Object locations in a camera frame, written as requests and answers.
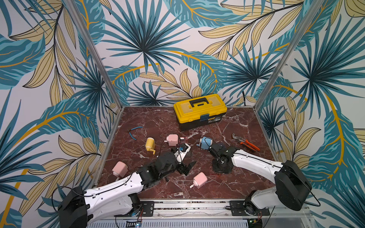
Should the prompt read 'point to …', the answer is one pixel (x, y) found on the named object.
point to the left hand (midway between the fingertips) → (188, 158)
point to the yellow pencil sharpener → (150, 145)
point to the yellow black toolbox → (199, 111)
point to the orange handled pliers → (246, 143)
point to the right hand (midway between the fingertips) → (217, 169)
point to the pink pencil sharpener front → (199, 180)
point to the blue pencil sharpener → (205, 143)
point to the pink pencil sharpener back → (173, 139)
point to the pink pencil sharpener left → (120, 169)
